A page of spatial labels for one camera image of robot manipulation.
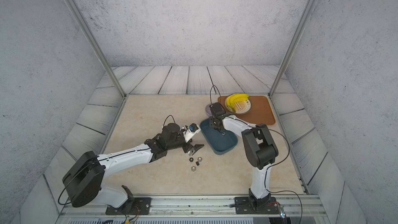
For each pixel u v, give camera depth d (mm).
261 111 1077
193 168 847
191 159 885
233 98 1111
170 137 639
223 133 988
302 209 697
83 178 427
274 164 522
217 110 774
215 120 850
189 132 697
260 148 510
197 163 865
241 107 1116
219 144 881
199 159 886
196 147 720
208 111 1046
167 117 624
